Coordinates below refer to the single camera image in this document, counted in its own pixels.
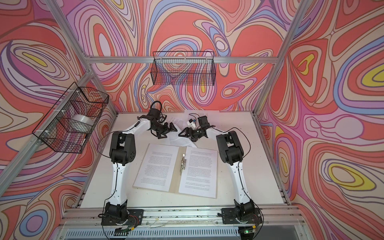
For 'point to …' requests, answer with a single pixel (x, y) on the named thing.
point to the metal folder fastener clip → (183, 164)
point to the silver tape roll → (80, 123)
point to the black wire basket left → (53, 128)
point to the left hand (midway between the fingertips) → (174, 131)
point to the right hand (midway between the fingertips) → (183, 139)
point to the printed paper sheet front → (174, 138)
